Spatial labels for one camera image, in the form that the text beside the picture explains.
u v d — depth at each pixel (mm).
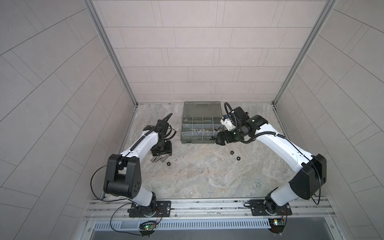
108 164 425
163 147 733
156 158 867
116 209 707
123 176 429
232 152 910
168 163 855
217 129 991
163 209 703
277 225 679
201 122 991
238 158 885
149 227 641
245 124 562
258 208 709
